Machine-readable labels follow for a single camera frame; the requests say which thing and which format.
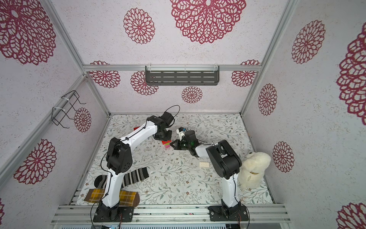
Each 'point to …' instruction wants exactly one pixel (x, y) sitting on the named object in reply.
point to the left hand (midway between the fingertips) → (166, 139)
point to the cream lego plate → (204, 164)
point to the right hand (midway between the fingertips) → (169, 142)
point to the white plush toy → (251, 171)
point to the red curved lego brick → (135, 128)
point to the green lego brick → (167, 144)
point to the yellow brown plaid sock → (127, 198)
